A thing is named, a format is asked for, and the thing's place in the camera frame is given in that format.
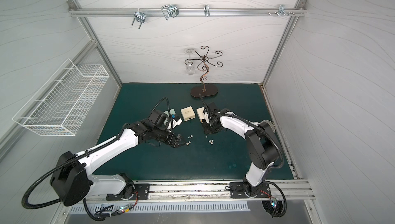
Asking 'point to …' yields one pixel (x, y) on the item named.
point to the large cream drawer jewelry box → (201, 115)
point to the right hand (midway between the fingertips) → (206, 130)
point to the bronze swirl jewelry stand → (196, 91)
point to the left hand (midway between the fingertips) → (181, 141)
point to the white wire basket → (61, 105)
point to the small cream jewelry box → (187, 113)
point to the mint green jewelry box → (171, 112)
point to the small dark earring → (205, 136)
